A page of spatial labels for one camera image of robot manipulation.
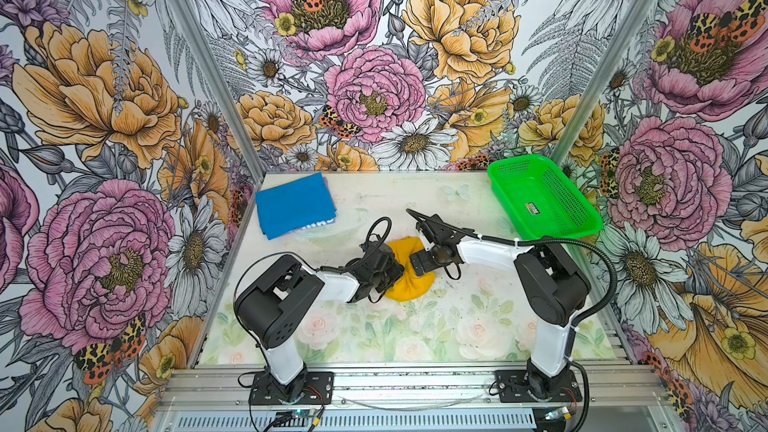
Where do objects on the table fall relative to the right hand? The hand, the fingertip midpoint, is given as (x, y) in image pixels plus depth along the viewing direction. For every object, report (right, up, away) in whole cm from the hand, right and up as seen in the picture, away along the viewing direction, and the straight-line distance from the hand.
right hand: (429, 269), depth 95 cm
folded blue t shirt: (-46, +20, +17) cm, 53 cm away
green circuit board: (-32, -28, -24) cm, 49 cm away
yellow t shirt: (-6, -3, -8) cm, 10 cm away
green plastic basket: (+44, +22, +19) cm, 53 cm away
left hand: (-8, -2, -2) cm, 9 cm away
